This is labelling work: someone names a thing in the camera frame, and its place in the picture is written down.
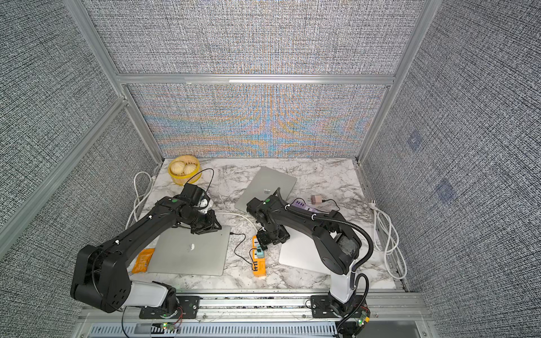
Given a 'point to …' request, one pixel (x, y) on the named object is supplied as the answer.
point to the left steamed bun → (177, 167)
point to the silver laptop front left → (178, 251)
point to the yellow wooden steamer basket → (182, 179)
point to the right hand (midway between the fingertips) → (271, 240)
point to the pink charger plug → (318, 199)
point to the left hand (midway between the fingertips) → (223, 225)
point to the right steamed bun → (189, 168)
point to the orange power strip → (258, 264)
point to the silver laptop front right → (301, 251)
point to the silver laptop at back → (263, 185)
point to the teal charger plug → (260, 253)
